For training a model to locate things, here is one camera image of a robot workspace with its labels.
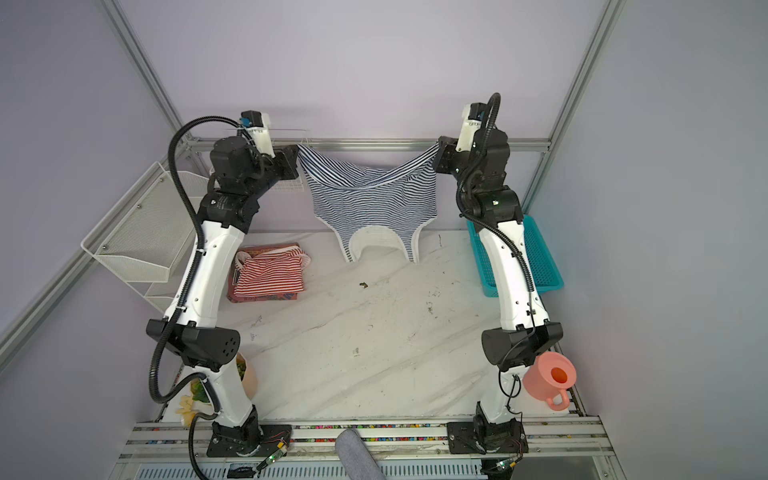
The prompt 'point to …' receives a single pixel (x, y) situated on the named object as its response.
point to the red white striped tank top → (269, 272)
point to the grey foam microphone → (356, 457)
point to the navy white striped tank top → (346, 200)
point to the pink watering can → (549, 375)
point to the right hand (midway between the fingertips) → (435, 136)
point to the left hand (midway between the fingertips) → (299, 150)
